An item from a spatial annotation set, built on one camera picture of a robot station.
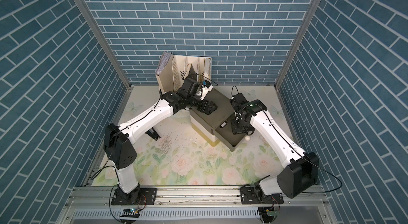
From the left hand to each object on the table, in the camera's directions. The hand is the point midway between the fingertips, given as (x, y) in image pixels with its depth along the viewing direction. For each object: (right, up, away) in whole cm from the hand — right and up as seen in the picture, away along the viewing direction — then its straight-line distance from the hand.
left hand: (214, 105), depth 81 cm
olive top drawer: (+8, -16, -8) cm, 20 cm away
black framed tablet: (-14, +20, +23) cm, 33 cm away
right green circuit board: (+26, -47, -12) cm, 55 cm away
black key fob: (+5, -10, 0) cm, 11 cm away
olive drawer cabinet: (+1, -10, -3) cm, 11 cm away
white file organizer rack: (-10, +24, +24) cm, 35 cm away
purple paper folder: (-29, +28, +14) cm, 43 cm away
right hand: (+12, -13, -3) cm, 18 cm away
